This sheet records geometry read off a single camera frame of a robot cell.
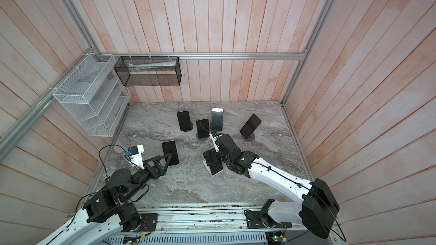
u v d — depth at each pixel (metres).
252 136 1.02
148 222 0.73
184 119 0.97
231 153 0.59
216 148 0.70
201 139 0.99
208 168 0.88
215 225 0.73
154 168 0.59
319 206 0.40
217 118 1.02
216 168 0.87
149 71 1.04
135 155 0.60
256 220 0.74
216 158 0.70
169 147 0.86
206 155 0.70
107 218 0.52
